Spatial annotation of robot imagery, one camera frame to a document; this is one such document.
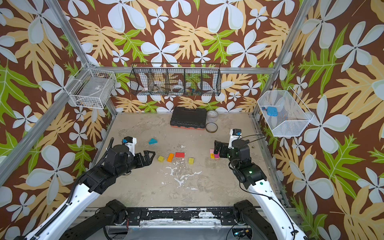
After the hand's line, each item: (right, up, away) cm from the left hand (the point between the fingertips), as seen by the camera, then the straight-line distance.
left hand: (148, 153), depth 72 cm
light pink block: (+35, -3, +23) cm, 42 cm away
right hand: (+37, +5, +3) cm, 37 cm away
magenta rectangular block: (+37, -5, +21) cm, 43 cm away
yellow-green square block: (+2, -7, +18) cm, 20 cm away
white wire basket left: (-38, +36, +14) cm, 54 cm away
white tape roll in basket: (+12, +39, +26) cm, 49 cm away
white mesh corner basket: (+75, +19, +5) cm, 77 cm away
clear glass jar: (+38, +22, +46) cm, 64 cm away
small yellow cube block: (+21, -8, +19) cm, 29 cm away
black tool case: (+19, +20, +42) cm, 50 cm away
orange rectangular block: (+8, -7, +24) cm, 26 cm away
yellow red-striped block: (+35, -5, +21) cm, 41 cm away
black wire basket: (+11, +45, +25) cm, 52 cm away
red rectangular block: (+14, -6, +25) cm, 30 cm away
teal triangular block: (-6, +3, +31) cm, 31 cm away
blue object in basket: (+69, +22, +14) cm, 74 cm away
